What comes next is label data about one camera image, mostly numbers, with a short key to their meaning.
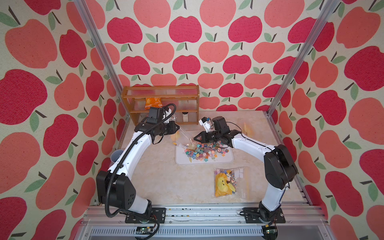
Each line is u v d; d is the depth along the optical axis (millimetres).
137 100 1077
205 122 816
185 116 1075
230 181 833
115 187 417
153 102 1017
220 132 718
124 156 461
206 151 957
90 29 765
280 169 481
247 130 1086
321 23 747
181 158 928
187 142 846
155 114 616
